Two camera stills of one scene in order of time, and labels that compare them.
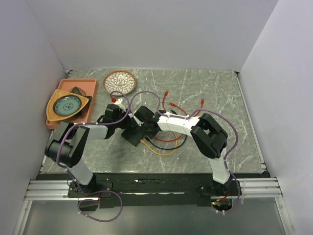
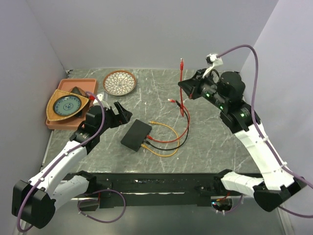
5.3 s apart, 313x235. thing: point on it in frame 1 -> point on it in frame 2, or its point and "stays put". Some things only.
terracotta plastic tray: x=89 y=85 stays put
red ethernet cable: x=202 y=102 -> x=181 y=69
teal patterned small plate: x=67 y=105 stays put
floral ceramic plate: x=121 y=81 stays put
